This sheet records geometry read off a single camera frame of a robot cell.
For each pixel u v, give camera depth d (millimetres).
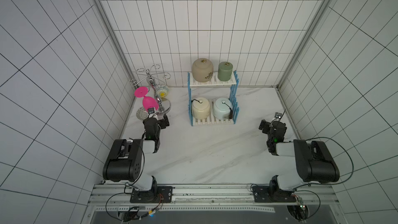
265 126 851
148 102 856
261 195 726
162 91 1155
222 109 923
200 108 921
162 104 1065
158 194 716
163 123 872
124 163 448
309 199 725
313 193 657
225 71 820
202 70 802
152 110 798
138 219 656
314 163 451
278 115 806
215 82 854
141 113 1004
